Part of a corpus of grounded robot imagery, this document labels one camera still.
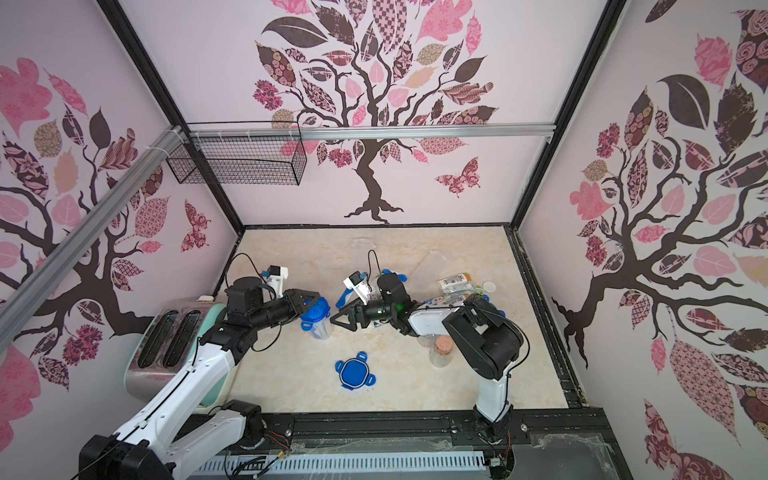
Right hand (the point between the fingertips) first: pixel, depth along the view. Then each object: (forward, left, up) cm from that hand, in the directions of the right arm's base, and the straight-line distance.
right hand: (335, 315), depth 81 cm
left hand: (+1, +4, +6) cm, 7 cm away
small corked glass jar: (-10, -29, -5) cm, 31 cm away
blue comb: (+13, 0, -12) cm, 17 cm away
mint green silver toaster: (-10, +39, +6) cm, 41 cm away
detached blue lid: (-12, -5, -13) cm, 18 cm away
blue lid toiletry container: (+32, -4, -9) cm, 34 cm away
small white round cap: (+16, -50, -12) cm, 54 cm away
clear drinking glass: (-4, -26, -9) cm, 28 cm away
